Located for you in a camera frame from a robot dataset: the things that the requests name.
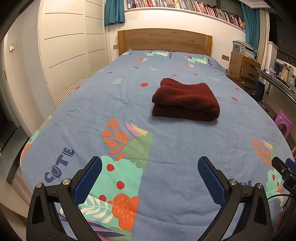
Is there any dark red knitted sweater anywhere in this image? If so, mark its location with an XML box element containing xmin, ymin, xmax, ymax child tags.
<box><xmin>152</xmin><ymin>78</ymin><xmax>220</xmax><ymax>122</ymax></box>

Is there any purple plastic stool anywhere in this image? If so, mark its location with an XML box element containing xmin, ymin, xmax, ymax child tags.
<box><xmin>273</xmin><ymin>109</ymin><xmax>293</xmax><ymax>139</ymax></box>

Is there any dark blue bag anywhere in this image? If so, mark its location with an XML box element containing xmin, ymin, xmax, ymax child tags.
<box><xmin>251</xmin><ymin>81</ymin><xmax>265</xmax><ymax>101</ymax></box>

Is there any desk with clutter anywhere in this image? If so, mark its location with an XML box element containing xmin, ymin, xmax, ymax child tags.
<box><xmin>256</xmin><ymin>41</ymin><xmax>295</xmax><ymax>110</ymax></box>

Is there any wooden drawer cabinet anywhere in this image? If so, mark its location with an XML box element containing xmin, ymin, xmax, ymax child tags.
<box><xmin>226</xmin><ymin>51</ymin><xmax>261</xmax><ymax>95</ymax></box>

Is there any blue patterned bed cover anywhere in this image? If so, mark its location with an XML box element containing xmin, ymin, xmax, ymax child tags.
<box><xmin>21</xmin><ymin>51</ymin><xmax>292</xmax><ymax>240</ymax></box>

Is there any grey storage box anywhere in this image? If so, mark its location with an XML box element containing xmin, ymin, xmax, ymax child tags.
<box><xmin>232</xmin><ymin>40</ymin><xmax>257</xmax><ymax>59</ymax></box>

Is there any teal curtain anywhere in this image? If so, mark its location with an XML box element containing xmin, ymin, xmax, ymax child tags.
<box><xmin>104</xmin><ymin>0</ymin><xmax>125</xmax><ymax>26</ymax></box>
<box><xmin>241</xmin><ymin>3</ymin><xmax>260</xmax><ymax>58</ymax></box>

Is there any wooden headboard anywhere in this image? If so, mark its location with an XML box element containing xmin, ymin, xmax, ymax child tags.
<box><xmin>117</xmin><ymin>28</ymin><xmax>212</xmax><ymax>56</ymax></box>

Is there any row of books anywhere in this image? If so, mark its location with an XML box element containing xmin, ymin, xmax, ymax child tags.
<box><xmin>123</xmin><ymin>0</ymin><xmax>244</xmax><ymax>30</ymax></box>

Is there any white wardrobe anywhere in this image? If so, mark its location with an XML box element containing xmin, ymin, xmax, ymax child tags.
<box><xmin>38</xmin><ymin>0</ymin><xmax>108</xmax><ymax>106</ymax></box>

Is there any left teal curtain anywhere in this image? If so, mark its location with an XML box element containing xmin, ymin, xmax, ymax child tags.
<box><xmin>104</xmin><ymin>0</ymin><xmax>125</xmax><ymax>26</ymax></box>

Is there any black cable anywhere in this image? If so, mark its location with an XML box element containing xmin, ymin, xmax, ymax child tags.
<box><xmin>265</xmin><ymin>193</ymin><xmax>296</xmax><ymax>207</ymax></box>

